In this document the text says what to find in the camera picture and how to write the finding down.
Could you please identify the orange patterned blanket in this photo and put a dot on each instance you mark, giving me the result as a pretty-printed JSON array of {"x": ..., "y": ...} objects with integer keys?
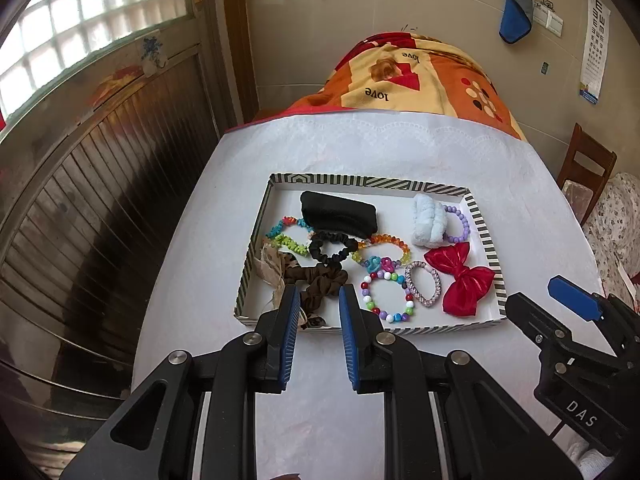
[{"x": 408, "y": 72}]

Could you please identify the white wall switch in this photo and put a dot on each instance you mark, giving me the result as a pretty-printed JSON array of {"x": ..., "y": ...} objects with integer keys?
[{"x": 544, "y": 15}]

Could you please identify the floral white bedding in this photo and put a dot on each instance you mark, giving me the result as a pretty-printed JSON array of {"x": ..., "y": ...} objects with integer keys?
[{"x": 612, "y": 232}]

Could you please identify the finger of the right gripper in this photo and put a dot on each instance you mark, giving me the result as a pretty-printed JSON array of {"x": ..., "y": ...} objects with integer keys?
[
  {"x": 582, "y": 303},
  {"x": 533, "y": 321}
]

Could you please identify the black fuzzy headband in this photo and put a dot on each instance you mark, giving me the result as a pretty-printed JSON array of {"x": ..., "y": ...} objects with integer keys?
[{"x": 337, "y": 214}]

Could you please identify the blue grey hanging cloth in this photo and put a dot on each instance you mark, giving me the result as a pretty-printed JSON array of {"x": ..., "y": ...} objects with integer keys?
[{"x": 515, "y": 5}]

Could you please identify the glass block window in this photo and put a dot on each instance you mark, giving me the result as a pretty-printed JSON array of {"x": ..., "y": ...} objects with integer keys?
[{"x": 51, "y": 37}]

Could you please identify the white lace tablecloth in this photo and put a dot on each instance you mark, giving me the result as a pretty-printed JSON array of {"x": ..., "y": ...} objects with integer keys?
[{"x": 320, "y": 427}]

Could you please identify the brown fabric scrunchie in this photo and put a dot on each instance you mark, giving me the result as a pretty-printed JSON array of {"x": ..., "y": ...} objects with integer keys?
[{"x": 321, "y": 282}]

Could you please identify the dark wooden slatted door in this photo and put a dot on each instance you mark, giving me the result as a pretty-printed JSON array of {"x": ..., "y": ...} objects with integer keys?
[{"x": 94, "y": 178}]

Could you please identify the striped cardboard tray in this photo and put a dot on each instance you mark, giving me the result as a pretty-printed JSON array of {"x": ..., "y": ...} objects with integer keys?
[{"x": 388, "y": 271}]

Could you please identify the white fluffy scrunchie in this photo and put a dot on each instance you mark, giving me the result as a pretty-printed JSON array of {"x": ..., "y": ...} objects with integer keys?
[{"x": 429, "y": 221}]

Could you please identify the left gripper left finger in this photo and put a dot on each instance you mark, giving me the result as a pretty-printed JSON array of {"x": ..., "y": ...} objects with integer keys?
[{"x": 278, "y": 329}]

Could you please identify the wall calendar poster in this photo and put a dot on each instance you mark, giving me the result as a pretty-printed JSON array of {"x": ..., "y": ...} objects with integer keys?
[{"x": 595, "y": 51}]

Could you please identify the brown wooden chair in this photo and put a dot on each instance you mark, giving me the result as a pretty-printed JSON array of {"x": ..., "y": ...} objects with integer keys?
[{"x": 586, "y": 168}]

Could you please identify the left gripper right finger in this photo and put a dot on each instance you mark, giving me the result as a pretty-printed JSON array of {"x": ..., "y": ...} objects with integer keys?
[{"x": 367, "y": 365}]

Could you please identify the small black scrunchie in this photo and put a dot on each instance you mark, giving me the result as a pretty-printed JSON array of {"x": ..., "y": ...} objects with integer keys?
[{"x": 331, "y": 248}]

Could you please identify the beige leopard ribbon bow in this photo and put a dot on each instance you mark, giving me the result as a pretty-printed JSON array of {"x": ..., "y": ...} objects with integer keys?
[{"x": 270, "y": 265}]

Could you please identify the red velvet bow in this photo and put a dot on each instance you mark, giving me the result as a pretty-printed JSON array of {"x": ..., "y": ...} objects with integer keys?
[{"x": 470, "y": 285}]

